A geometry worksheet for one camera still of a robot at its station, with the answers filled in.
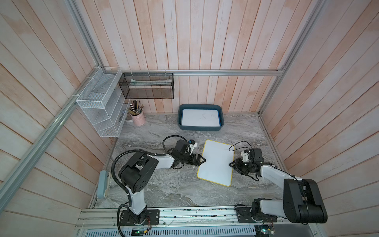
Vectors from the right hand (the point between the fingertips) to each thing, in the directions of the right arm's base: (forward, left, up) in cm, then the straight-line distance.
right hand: (231, 164), depth 92 cm
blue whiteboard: (+38, +18, +3) cm, 42 cm away
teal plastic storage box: (+47, +19, +6) cm, 51 cm away
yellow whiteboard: (-3, +10, 0) cm, 10 cm away
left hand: (0, +20, +2) cm, 20 cm away
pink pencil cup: (+31, +65, +13) cm, 73 cm away
